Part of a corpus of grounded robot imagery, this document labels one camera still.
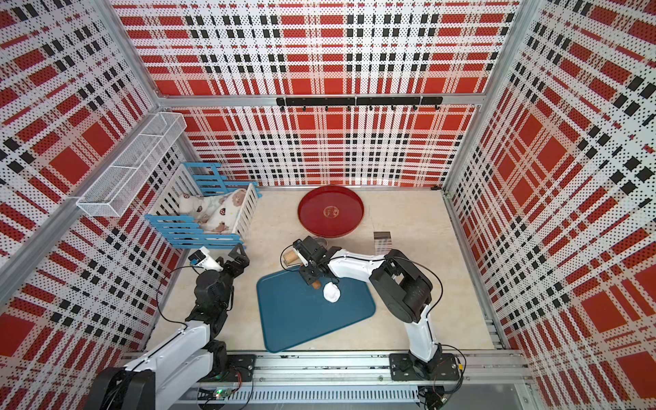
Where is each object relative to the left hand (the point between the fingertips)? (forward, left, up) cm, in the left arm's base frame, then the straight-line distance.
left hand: (238, 249), depth 85 cm
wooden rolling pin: (+2, -17, -9) cm, 19 cm away
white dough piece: (-11, -32, -11) cm, 35 cm away
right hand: (-2, -24, -11) cm, 27 cm away
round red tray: (+28, -30, -14) cm, 44 cm away
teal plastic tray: (-17, -19, -14) cm, 29 cm away
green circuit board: (-39, -2, -11) cm, 41 cm away
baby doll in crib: (+22, +17, -8) cm, 29 cm away
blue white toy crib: (+41, +30, -6) cm, 51 cm away
